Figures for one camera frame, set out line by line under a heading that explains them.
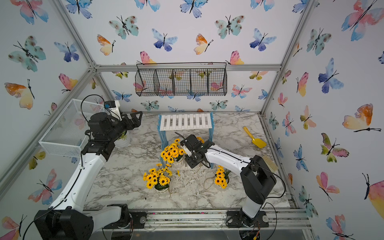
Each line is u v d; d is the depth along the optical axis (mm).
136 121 670
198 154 619
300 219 755
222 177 732
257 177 452
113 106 629
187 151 767
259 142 1032
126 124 649
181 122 790
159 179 712
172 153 775
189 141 670
